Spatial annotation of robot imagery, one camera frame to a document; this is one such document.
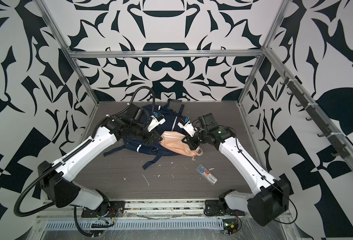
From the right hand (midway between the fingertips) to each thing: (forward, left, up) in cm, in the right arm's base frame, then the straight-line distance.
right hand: (185, 138), depth 75 cm
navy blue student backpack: (+33, +8, -18) cm, 38 cm away
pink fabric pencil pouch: (-1, +6, -1) cm, 6 cm away
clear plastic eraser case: (-11, -12, -21) cm, 27 cm away
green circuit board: (-35, -20, -23) cm, 46 cm away
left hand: (+1, +12, +3) cm, 12 cm away
